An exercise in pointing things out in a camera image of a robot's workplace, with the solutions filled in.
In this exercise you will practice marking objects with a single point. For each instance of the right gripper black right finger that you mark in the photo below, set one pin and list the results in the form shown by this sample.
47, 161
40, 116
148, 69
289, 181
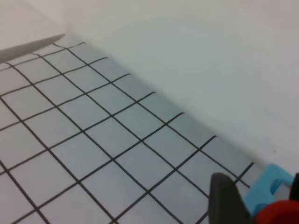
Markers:
294, 192

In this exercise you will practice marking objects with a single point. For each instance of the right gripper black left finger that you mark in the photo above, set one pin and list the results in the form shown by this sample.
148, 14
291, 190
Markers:
225, 204

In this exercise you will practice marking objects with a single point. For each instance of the red capped test tube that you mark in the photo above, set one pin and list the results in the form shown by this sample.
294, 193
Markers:
280, 212

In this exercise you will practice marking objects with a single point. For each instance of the blue test tube rack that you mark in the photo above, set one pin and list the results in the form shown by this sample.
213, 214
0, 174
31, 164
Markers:
272, 185

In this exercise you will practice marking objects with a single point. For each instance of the grey grid tablecloth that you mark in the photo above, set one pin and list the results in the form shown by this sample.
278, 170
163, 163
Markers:
83, 141

